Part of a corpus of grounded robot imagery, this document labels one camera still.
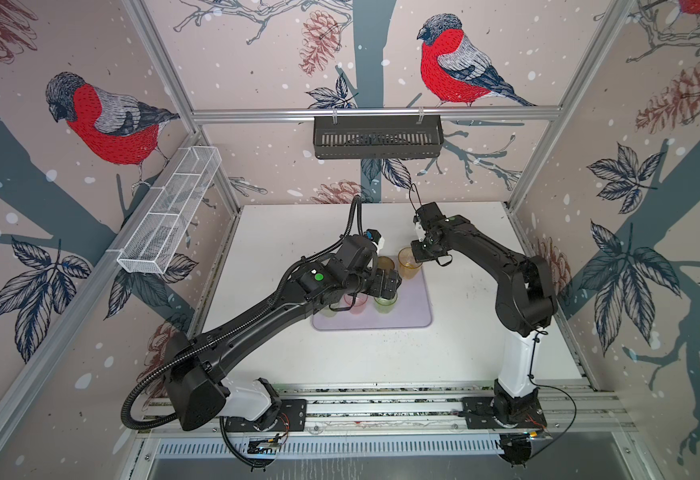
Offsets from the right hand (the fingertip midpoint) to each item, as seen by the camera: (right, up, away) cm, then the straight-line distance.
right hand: (418, 257), depth 97 cm
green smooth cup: (-12, -15, -5) cm, 20 cm away
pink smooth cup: (-19, -12, -8) cm, 24 cm away
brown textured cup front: (-11, -2, +2) cm, 12 cm away
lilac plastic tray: (-3, -16, -4) cm, 17 cm away
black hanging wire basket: (-13, +42, +7) cm, 45 cm away
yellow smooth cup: (-2, -4, +4) cm, 6 cm away
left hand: (-13, -3, -25) cm, 28 cm away
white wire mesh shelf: (-71, +7, -24) cm, 75 cm away
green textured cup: (-30, -17, -5) cm, 34 cm away
